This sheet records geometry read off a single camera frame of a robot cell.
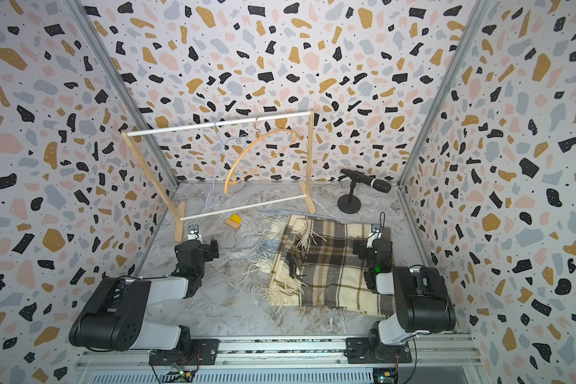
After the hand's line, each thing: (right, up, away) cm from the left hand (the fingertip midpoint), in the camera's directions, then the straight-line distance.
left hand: (201, 240), depth 92 cm
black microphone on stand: (+61, +14, +21) cm, 66 cm away
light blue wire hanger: (+6, +38, +20) cm, 43 cm away
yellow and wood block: (+9, +6, +14) cm, 18 cm away
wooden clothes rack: (+42, +22, +29) cm, 55 cm away
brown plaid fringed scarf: (+42, -9, -1) cm, 43 cm away
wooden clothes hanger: (+14, +40, +15) cm, 45 cm away
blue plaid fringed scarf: (+32, +10, +16) cm, 37 cm away
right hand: (+67, +1, +2) cm, 67 cm away
